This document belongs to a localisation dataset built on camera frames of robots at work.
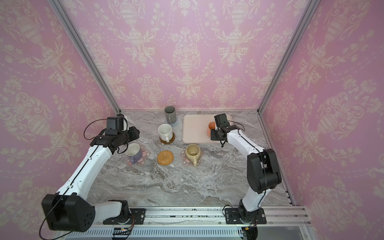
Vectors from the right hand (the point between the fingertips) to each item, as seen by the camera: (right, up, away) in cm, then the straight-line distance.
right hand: (215, 133), depth 93 cm
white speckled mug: (-34, 0, +10) cm, 35 cm away
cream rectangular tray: (-13, +2, +13) cm, 19 cm away
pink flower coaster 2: (-17, -17, -1) cm, 25 cm away
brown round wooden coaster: (-30, -5, +8) cm, 31 cm away
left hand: (-44, +2, -12) cm, 46 cm away
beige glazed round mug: (-15, -12, +2) cm, 19 cm away
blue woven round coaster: (-28, +7, +19) cm, 34 cm away
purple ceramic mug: (-52, -11, +1) cm, 53 cm away
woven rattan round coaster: (-32, -15, +1) cm, 35 cm away
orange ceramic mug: (-2, +5, +3) cm, 6 cm away
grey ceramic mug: (-30, +14, +12) cm, 36 cm away
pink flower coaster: (-45, -13, +4) cm, 47 cm away
